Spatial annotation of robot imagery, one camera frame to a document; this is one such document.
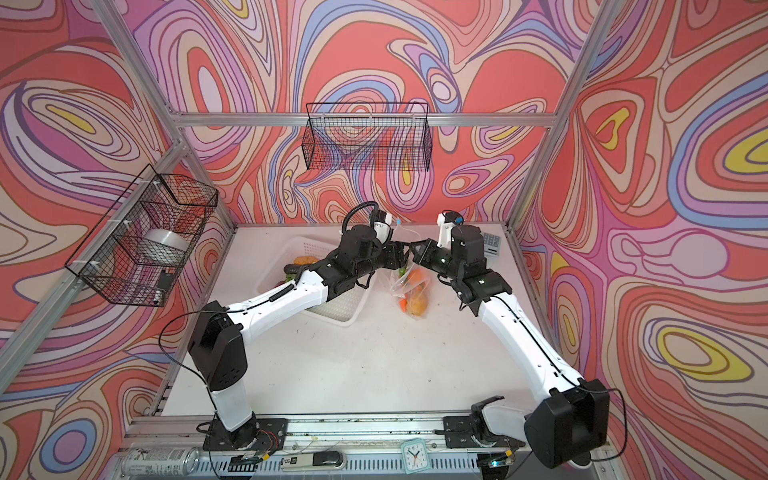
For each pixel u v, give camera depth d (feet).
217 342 1.50
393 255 2.28
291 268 3.23
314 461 2.18
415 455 2.26
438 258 2.17
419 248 2.41
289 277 3.12
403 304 3.11
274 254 3.78
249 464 2.36
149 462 2.17
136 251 2.42
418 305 2.98
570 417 1.26
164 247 2.30
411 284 3.04
